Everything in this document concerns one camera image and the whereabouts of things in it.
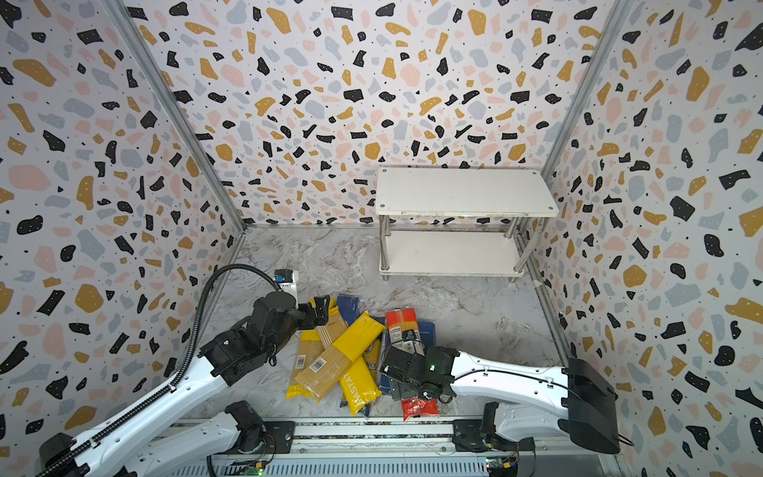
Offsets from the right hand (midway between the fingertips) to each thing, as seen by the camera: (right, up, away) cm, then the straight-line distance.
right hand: (407, 384), depth 76 cm
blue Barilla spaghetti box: (-18, +16, +19) cm, 31 cm away
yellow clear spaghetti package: (-28, +6, +11) cm, 31 cm away
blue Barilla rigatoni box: (+6, +10, +9) cm, 14 cm away
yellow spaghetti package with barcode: (-22, +3, 0) cm, 22 cm away
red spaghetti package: (-2, +14, +8) cm, 16 cm away
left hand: (-23, +22, -1) cm, 32 cm away
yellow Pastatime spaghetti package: (-13, -1, +2) cm, 13 cm away
